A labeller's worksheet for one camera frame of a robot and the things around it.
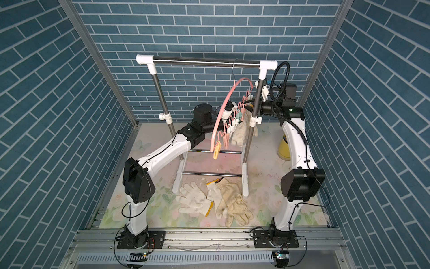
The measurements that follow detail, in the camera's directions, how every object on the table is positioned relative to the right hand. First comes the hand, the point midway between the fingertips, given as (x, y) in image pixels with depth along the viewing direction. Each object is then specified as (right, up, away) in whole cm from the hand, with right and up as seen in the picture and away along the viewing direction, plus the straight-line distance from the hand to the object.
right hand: (245, 106), depth 74 cm
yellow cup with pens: (+25, -21, +22) cm, 39 cm away
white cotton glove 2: (-25, -46, +11) cm, 54 cm away
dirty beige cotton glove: (-5, -47, +7) cm, 48 cm away
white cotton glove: (-2, -13, +7) cm, 14 cm away
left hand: (0, -7, 0) cm, 7 cm away
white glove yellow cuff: (-14, -45, +14) cm, 49 cm away
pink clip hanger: (0, +14, +34) cm, 37 cm away
